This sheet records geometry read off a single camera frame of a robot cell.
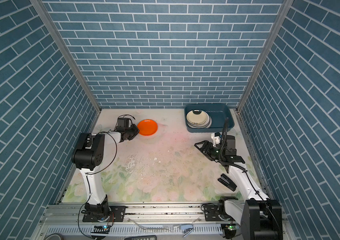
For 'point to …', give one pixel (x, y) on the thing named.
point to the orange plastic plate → (147, 127)
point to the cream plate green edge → (196, 117)
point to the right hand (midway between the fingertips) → (197, 146)
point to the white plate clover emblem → (207, 124)
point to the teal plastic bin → (218, 112)
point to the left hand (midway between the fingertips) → (140, 128)
